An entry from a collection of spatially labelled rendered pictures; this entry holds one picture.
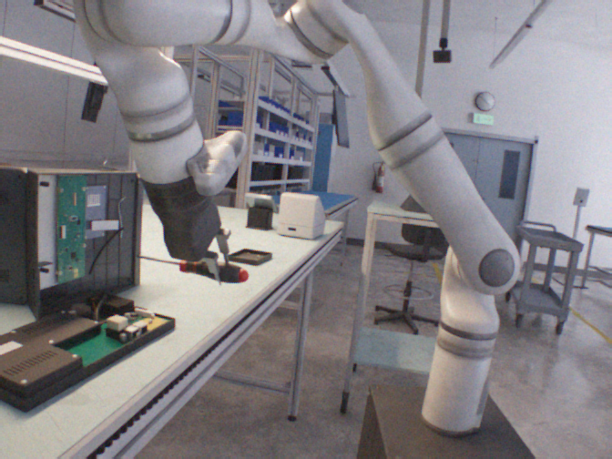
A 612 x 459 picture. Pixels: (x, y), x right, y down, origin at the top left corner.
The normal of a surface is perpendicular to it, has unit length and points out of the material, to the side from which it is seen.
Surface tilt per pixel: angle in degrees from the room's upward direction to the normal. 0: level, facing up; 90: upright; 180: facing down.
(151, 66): 39
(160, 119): 118
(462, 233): 95
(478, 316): 18
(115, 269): 90
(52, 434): 0
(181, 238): 106
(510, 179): 90
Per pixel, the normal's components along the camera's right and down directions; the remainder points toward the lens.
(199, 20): 0.89, 0.41
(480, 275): -0.25, 0.30
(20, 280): 0.11, 0.16
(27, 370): 0.11, -0.98
